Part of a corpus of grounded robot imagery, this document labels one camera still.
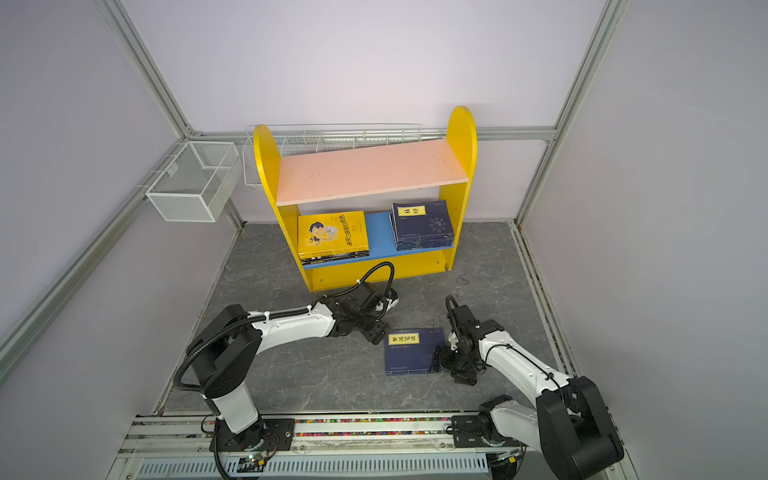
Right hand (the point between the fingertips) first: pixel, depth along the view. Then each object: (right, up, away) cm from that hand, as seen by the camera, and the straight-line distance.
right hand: (444, 375), depth 82 cm
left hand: (-18, +12, +7) cm, 23 cm away
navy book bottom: (-6, +44, +11) cm, 46 cm away
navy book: (-5, +37, +10) cm, 39 cm away
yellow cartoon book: (-33, +40, +9) cm, 53 cm away
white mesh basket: (-79, +57, +15) cm, 99 cm away
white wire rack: (-44, +69, +12) cm, 83 cm away
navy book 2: (-9, +5, +4) cm, 12 cm away
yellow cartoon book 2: (-38, +33, +7) cm, 50 cm away
